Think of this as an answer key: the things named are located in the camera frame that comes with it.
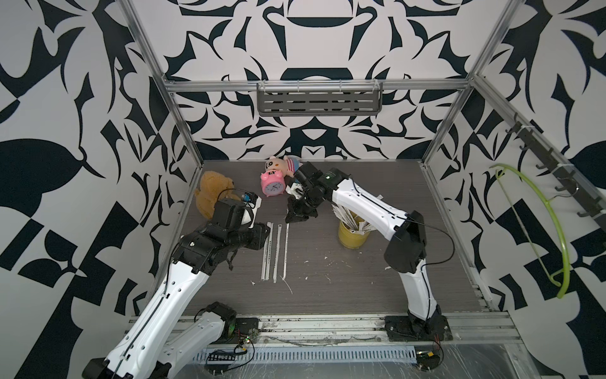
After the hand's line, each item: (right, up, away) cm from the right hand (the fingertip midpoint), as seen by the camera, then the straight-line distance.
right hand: (285, 217), depth 80 cm
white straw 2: (-7, -14, +11) cm, 19 cm away
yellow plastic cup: (+23, -8, +3) cm, 24 cm away
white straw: (-8, -20, +6) cm, 22 cm away
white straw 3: (0, -18, -4) cm, 18 cm away
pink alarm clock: (-7, +12, +22) cm, 25 cm away
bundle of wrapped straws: (+21, 0, 0) cm, 21 cm away
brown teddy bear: (-26, +10, +6) cm, 28 cm away
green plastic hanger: (+69, -12, -23) cm, 73 cm away
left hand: (-7, -1, -8) cm, 11 cm away
